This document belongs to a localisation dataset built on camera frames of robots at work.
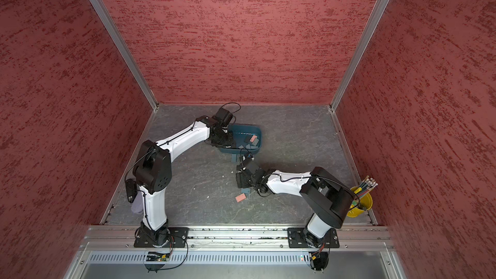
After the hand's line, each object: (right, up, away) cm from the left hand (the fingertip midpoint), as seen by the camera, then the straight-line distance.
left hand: (229, 146), depth 93 cm
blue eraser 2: (+9, -19, -8) cm, 22 cm away
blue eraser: (+2, -6, +5) cm, 8 cm away
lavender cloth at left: (-37, -23, -14) cm, 46 cm away
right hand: (+8, -16, -3) cm, 18 cm away
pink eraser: (+6, -22, -8) cm, 24 cm away
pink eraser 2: (+12, +3, +11) cm, 17 cm away
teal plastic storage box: (+9, +3, +11) cm, 14 cm away
